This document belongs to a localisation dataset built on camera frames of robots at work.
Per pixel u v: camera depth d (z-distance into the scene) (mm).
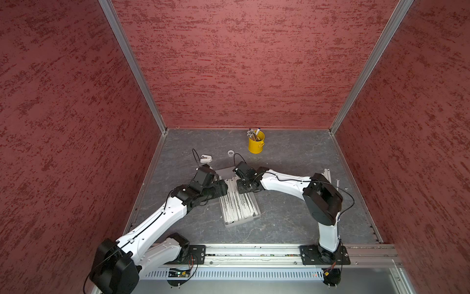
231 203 874
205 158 1033
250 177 724
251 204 874
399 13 725
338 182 970
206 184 627
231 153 1089
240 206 871
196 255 739
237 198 894
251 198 897
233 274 774
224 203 874
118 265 378
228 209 854
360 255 758
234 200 880
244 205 873
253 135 955
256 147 1035
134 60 874
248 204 871
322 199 498
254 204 873
